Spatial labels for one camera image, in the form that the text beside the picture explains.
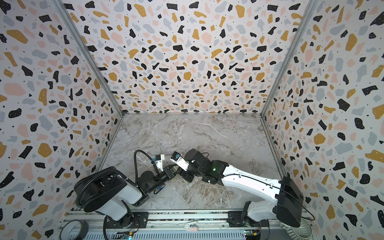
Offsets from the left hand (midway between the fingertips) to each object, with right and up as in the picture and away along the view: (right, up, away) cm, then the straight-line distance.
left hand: (182, 164), depth 77 cm
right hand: (-2, +1, -5) cm, 6 cm away
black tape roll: (-52, -29, -10) cm, 60 cm away
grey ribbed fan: (+59, -31, -6) cm, 66 cm away
